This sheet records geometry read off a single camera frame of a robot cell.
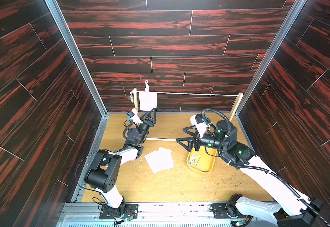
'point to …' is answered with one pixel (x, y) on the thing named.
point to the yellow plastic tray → (206, 161)
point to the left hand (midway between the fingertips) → (154, 110)
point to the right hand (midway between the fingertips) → (182, 131)
